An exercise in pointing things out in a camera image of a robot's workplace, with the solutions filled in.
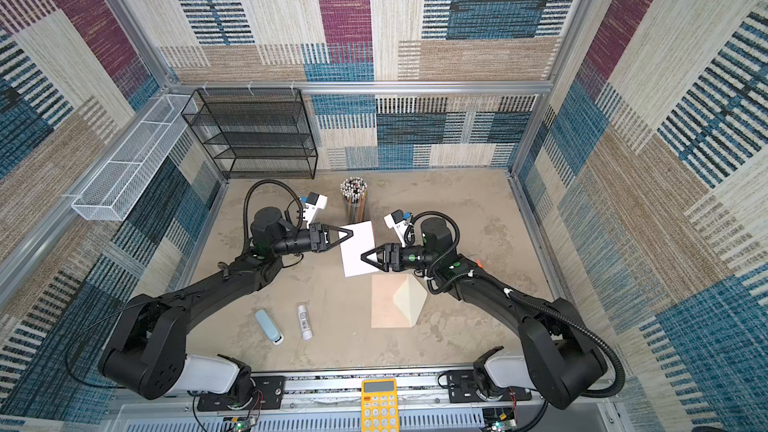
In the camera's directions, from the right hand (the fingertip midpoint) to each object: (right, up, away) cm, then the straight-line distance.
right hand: (368, 262), depth 75 cm
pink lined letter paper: (-2, +5, -1) cm, 5 cm away
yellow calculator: (+3, -32, -5) cm, 33 cm away
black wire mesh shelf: (-43, +39, +34) cm, 67 cm away
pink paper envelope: (+8, -14, +13) cm, 20 cm away
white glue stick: (-17, -20, +6) cm, 27 cm away
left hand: (-4, +7, -2) cm, 8 cm away
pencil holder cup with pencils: (-5, +18, +15) cm, 24 cm away
